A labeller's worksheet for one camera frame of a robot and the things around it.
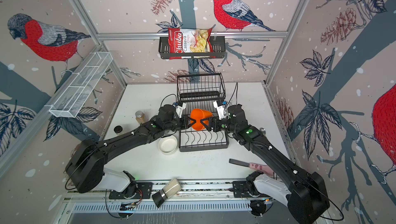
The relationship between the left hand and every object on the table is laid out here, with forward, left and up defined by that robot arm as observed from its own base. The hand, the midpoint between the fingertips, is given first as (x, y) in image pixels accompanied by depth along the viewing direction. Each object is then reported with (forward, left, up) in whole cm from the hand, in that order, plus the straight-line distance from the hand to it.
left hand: (196, 122), depth 78 cm
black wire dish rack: (+34, -2, -14) cm, 37 cm away
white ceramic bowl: (-5, +17, -16) cm, 24 cm away
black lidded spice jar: (+1, +45, -9) cm, 46 cm away
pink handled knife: (-19, -35, -15) cm, 43 cm away
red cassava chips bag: (+36, +3, +15) cm, 39 cm away
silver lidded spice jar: (+9, +34, -9) cm, 36 cm away
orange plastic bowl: (+5, -1, -1) cm, 5 cm away
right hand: (-2, -3, +2) cm, 4 cm away
